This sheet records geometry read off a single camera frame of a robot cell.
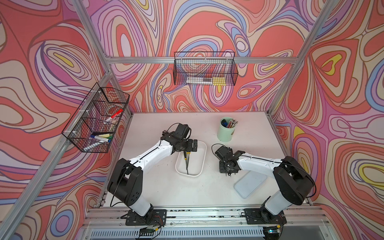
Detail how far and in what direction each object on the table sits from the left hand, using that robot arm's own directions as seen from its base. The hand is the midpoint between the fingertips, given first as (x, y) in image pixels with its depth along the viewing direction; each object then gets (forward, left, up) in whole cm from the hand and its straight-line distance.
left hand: (192, 145), depth 87 cm
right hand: (-11, -21, -12) cm, 27 cm away
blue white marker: (-7, +44, +17) cm, 47 cm away
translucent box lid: (-19, -32, -9) cm, 38 cm away
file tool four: (+1, +2, -11) cm, 11 cm away
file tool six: (-8, +3, -11) cm, 14 cm away
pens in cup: (+12, -24, +6) cm, 28 cm away
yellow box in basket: (+32, -17, +23) cm, 43 cm away
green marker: (-4, +42, +15) cm, 45 cm away
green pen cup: (+11, -21, +3) cm, 24 cm away
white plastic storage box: (-6, -3, -12) cm, 14 cm away
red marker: (+7, +39, +20) cm, 44 cm away
